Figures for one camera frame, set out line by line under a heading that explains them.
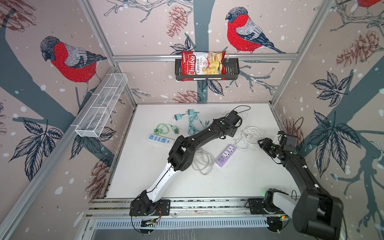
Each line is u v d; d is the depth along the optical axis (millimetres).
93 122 708
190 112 1129
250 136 983
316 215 396
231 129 744
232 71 949
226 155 898
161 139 976
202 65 878
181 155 575
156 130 1035
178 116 1104
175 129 1016
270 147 752
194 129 1038
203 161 892
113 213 728
